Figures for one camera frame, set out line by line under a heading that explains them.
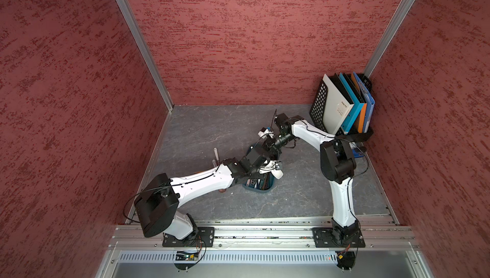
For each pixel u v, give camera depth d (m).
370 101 0.85
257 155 0.61
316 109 1.08
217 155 0.97
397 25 0.83
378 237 0.76
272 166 0.70
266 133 0.89
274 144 0.81
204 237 0.74
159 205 0.42
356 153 0.98
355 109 0.84
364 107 0.83
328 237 0.74
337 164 0.56
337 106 0.88
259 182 0.87
